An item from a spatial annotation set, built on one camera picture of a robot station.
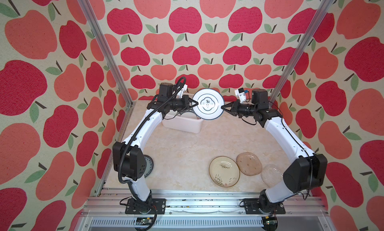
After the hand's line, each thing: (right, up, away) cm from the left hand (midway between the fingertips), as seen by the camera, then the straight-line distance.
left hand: (200, 105), depth 77 cm
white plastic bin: (-10, -11, +19) cm, 24 cm away
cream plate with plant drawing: (+15, -38, +9) cm, 42 cm away
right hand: (+13, -1, +1) cm, 13 cm away
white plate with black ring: (+5, +1, +2) cm, 5 cm away
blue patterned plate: (-30, -36, +11) cm, 48 cm away
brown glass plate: (+30, -34, +12) cm, 47 cm away
